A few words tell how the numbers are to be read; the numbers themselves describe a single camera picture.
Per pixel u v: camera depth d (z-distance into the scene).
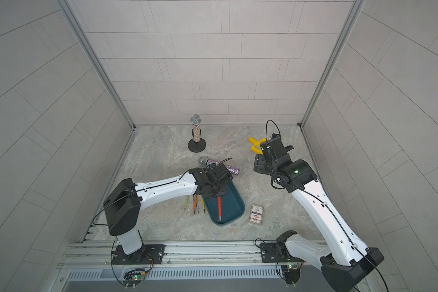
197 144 1.05
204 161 0.96
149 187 0.48
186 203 0.84
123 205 0.44
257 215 0.80
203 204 0.84
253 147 1.05
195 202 0.84
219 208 0.76
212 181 0.61
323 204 0.40
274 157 0.49
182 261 0.71
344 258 0.36
